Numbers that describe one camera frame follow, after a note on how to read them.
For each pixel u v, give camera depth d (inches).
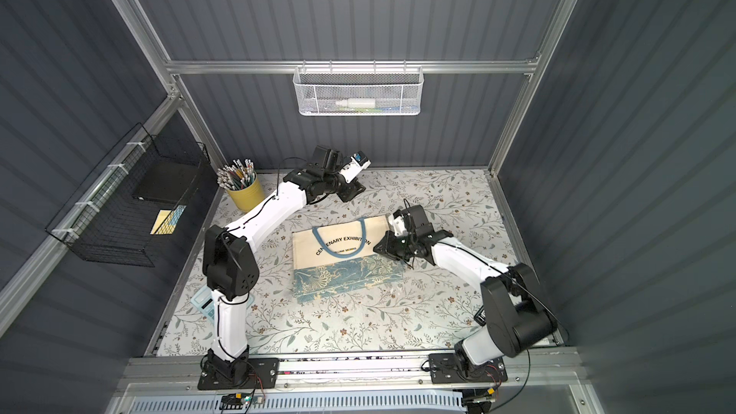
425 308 33.3
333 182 30.1
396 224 32.5
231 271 20.4
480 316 31.7
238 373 25.8
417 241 26.9
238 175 39.1
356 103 36.0
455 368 28.4
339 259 36.5
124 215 28.3
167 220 25.3
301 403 30.3
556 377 29.4
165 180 33.3
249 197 39.4
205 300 33.2
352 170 31.1
